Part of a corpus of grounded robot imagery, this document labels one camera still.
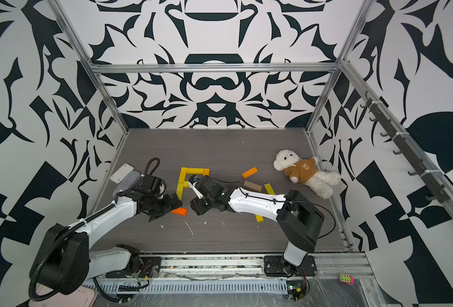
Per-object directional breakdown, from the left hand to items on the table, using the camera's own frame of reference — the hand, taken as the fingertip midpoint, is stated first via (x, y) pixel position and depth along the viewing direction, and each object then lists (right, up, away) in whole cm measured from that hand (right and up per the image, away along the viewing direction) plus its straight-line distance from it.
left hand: (172, 204), depth 87 cm
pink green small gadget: (+68, -22, -18) cm, 73 cm away
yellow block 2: (+8, +14, +14) cm, 21 cm away
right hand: (+11, +3, -5) cm, 12 cm away
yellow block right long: (+39, -6, -2) cm, 39 cm away
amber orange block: (+14, +13, +14) cm, 23 cm away
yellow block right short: (+46, +5, +7) cm, 46 cm away
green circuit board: (+50, -26, -16) cm, 59 cm away
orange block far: (+36, +13, +14) cm, 41 cm away
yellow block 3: (+2, +5, +7) cm, 9 cm away
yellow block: (+2, +12, +12) cm, 17 cm away
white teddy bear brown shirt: (+63, +14, +6) cm, 65 cm away
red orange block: (+4, -1, -5) cm, 7 cm away
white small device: (-30, +13, +12) cm, 35 cm away
